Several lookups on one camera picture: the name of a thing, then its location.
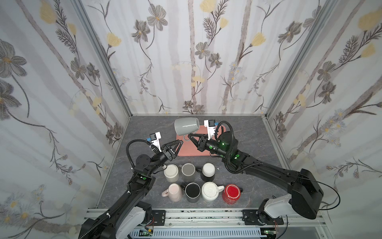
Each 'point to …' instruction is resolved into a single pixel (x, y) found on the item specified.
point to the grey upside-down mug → (188, 171)
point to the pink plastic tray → (188, 148)
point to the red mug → (231, 193)
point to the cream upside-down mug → (171, 173)
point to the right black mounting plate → (250, 217)
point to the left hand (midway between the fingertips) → (179, 140)
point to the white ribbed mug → (210, 190)
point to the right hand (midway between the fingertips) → (187, 133)
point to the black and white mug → (207, 172)
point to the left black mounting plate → (158, 217)
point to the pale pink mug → (174, 192)
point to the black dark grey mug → (192, 191)
